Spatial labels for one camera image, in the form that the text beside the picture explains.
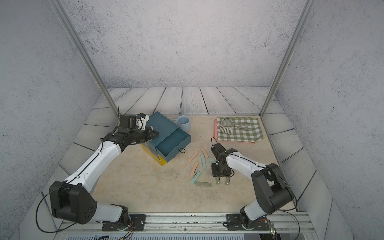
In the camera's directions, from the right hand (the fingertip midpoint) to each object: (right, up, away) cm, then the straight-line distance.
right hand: (218, 174), depth 87 cm
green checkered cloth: (+27, +22, +20) cm, 41 cm away
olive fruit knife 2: (+5, -4, -1) cm, 7 cm away
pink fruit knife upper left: (-15, +8, +9) cm, 19 cm away
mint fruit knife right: (-3, +6, +7) cm, 10 cm away
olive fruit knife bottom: (-8, -6, 0) cm, 10 cm away
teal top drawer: (-24, +19, -4) cm, 31 cm away
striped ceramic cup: (+9, +28, +23) cm, 37 cm away
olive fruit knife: (0, -4, -1) cm, 4 cm away
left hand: (-31, +24, -7) cm, 40 cm away
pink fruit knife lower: (-14, +2, +4) cm, 14 cm away
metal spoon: (+23, +28, +27) cm, 45 cm away
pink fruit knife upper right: (-7, +10, +11) cm, 17 cm away
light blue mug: (-22, +31, +23) cm, 45 cm away
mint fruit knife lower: (-13, -2, +1) cm, 13 cm away
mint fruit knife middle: (-8, +6, +7) cm, 12 cm away
